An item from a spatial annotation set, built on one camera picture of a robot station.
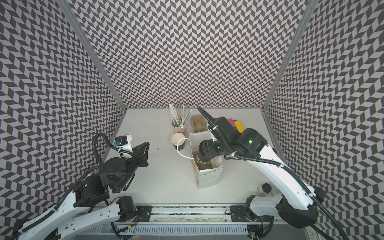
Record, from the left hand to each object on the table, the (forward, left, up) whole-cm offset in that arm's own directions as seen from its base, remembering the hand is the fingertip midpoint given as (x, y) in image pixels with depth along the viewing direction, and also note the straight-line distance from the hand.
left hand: (149, 145), depth 64 cm
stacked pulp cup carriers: (+34, -21, -27) cm, 49 cm away
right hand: (-2, -27, -2) cm, 27 cm away
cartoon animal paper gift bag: (-9, -25, -10) cm, 29 cm away
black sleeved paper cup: (+17, -7, -19) cm, 26 cm away
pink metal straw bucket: (+26, -6, -25) cm, 36 cm away
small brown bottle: (-12, -53, -23) cm, 59 cm away
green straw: (+29, -13, -16) cm, 35 cm away
